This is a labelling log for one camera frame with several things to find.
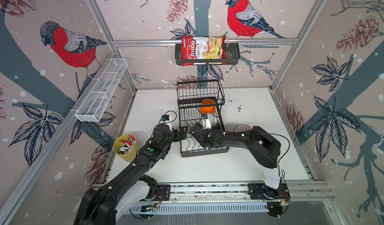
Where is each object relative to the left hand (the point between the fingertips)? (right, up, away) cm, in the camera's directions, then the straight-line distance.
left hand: (181, 128), depth 80 cm
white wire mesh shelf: (-43, +21, -2) cm, 48 cm away
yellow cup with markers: (-31, -10, 0) cm, 32 cm away
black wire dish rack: (+11, +14, +25) cm, 31 cm away
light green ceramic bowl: (+19, +4, +12) cm, 22 cm away
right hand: (+16, -2, +11) cm, 20 cm away
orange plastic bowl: (+18, +9, +20) cm, 29 cm away
